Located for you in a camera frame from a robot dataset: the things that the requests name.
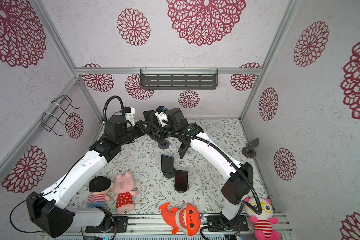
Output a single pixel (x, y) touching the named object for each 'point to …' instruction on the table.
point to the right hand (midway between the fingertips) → (153, 128)
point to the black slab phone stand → (168, 170)
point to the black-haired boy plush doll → (99, 187)
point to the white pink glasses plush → (264, 222)
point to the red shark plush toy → (187, 219)
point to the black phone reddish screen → (181, 180)
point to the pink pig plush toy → (124, 189)
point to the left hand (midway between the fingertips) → (152, 125)
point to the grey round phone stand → (165, 145)
